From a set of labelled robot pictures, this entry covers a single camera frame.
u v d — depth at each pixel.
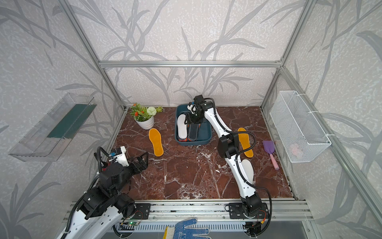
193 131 1.02
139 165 0.64
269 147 0.97
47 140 0.64
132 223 0.71
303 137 0.61
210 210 0.75
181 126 1.02
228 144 0.68
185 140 0.99
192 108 0.93
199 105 0.77
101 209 0.49
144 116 0.98
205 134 1.05
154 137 1.02
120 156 0.62
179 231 0.68
